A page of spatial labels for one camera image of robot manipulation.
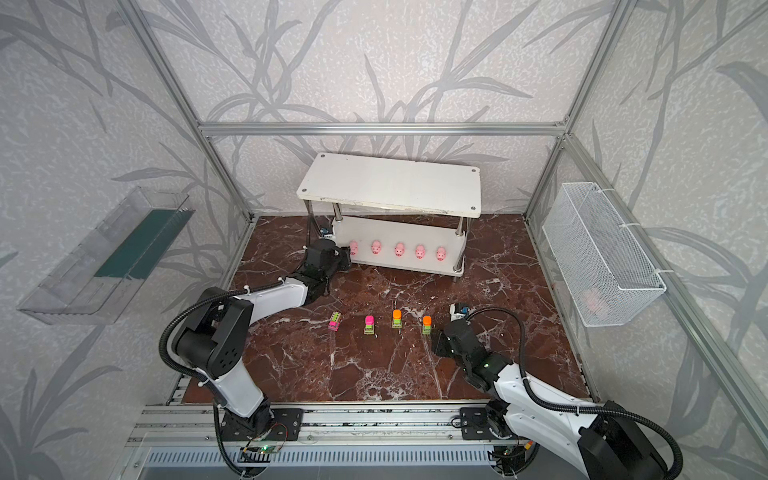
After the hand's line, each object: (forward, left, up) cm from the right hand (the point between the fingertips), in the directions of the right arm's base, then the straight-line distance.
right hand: (437, 323), depth 87 cm
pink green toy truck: (+1, +31, -1) cm, 31 cm away
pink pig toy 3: (+24, +11, +4) cm, 27 cm away
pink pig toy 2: (+26, +19, +3) cm, 33 cm away
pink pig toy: (+25, +27, +5) cm, 37 cm away
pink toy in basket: (-2, -37, +16) cm, 41 cm away
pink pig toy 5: (+23, -3, +3) cm, 23 cm away
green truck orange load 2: (0, +3, -2) cm, 3 cm away
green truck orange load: (+3, +12, -2) cm, 12 cm away
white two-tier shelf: (+51, +14, -6) cm, 54 cm away
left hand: (+24, +27, +10) cm, 38 cm away
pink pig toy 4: (+23, +4, +4) cm, 24 cm away
